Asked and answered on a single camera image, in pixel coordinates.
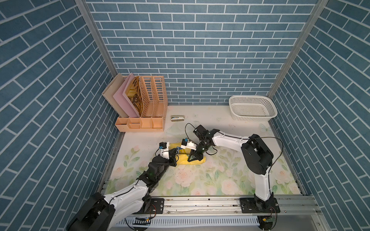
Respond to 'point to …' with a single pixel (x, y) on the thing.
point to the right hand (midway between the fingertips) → (190, 159)
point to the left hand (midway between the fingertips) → (179, 150)
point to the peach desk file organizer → (153, 105)
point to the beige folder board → (109, 93)
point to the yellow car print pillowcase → (183, 154)
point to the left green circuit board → (144, 221)
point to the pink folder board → (122, 99)
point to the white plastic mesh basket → (249, 108)
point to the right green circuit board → (269, 219)
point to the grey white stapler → (178, 118)
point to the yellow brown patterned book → (134, 95)
